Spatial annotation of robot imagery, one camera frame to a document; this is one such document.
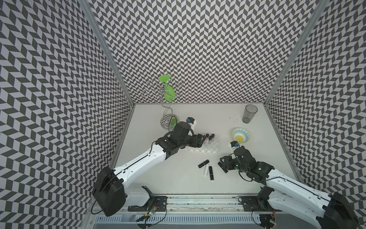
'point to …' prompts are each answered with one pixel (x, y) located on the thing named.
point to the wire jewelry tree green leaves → (164, 93)
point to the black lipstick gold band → (211, 173)
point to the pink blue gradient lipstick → (207, 140)
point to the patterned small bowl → (240, 135)
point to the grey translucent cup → (249, 113)
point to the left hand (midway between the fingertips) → (199, 138)
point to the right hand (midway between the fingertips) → (224, 161)
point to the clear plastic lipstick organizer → (213, 146)
